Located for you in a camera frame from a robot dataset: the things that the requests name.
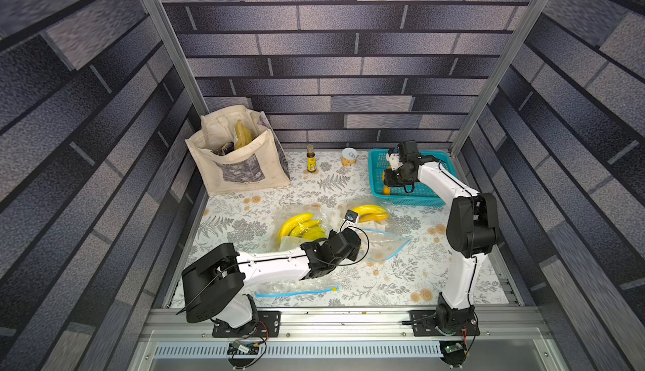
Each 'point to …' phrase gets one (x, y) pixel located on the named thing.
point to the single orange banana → (386, 191)
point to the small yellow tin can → (348, 157)
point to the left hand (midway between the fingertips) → (357, 235)
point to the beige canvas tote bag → (238, 149)
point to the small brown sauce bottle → (311, 159)
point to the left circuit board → (235, 347)
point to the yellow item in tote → (243, 134)
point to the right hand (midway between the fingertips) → (386, 179)
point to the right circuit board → (458, 346)
